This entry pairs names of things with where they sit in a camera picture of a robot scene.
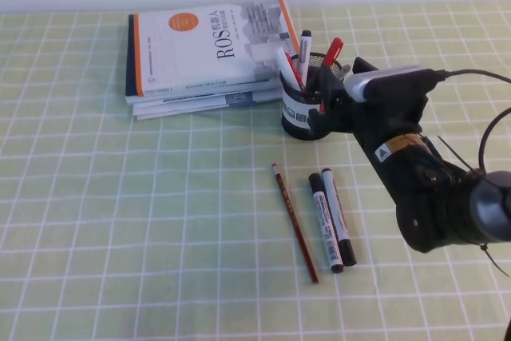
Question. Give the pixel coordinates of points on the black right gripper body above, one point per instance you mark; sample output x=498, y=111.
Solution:
x=390, y=136

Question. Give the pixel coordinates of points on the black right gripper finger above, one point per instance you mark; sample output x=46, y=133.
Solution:
x=340, y=90
x=329, y=121

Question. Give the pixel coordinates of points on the red pencil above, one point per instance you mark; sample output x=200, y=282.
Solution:
x=295, y=224

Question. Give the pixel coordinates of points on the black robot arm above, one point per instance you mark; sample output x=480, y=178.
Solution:
x=437, y=203

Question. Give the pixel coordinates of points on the black mesh pen holder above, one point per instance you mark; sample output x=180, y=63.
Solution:
x=296, y=105

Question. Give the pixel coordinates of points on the white red pen in holder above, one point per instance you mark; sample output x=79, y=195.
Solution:
x=287, y=69

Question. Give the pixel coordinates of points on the white marker black cap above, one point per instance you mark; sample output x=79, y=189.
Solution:
x=304, y=55

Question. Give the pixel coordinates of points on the middle grey book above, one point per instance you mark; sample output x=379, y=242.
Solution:
x=204, y=92

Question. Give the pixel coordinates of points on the black marker left on table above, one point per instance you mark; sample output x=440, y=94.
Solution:
x=328, y=232

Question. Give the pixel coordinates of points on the black marker on table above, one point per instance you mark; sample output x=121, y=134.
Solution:
x=328, y=232
x=342, y=235

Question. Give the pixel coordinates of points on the black marker right on table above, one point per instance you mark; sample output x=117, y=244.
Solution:
x=342, y=235

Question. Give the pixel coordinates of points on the white ROS book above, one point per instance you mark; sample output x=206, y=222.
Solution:
x=206, y=46

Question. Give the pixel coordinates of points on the green checkered tablecloth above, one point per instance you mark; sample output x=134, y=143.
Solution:
x=175, y=228

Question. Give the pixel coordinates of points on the bottom white book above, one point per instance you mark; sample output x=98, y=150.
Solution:
x=200, y=104

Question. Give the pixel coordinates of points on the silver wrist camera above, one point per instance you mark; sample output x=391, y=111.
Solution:
x=393, y=85

